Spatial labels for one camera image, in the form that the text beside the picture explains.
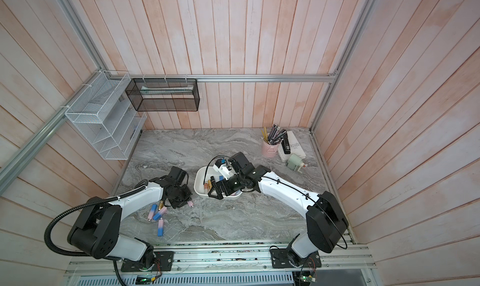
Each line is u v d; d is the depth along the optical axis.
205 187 0.93
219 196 0.69
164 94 1.03
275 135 1.02
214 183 0.95
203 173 0.95
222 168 0.73
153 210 0.86
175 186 0.71
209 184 0.95
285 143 1.07
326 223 0.43
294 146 1.10
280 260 0.73
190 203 0.87
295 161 0.97
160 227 0.81
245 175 0.63
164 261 0.73
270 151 1.01
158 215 0.84
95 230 0.43
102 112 0.69
